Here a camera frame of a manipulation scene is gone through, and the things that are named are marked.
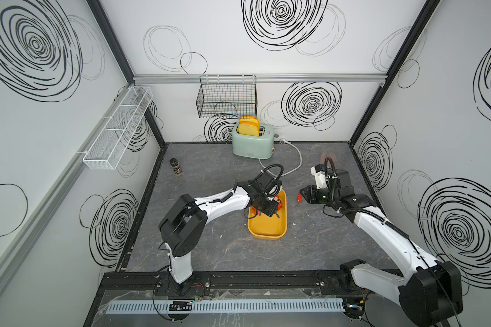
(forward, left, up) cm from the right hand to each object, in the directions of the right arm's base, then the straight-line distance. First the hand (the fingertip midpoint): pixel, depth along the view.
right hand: (303, 192), depth 81 cm
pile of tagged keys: (+5, +9, -15) cm, 18 cm away
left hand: (-3, +11, -9) cm, 15 cm away
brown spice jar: (+18, +59, -7) cm, 62 cm away
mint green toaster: (+34, +16, -10) cm, 39 cm away
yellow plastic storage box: (-9, +16, -15) cm, 23 cm away
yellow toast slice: (+34, +23, +5) cm, 41 cm away
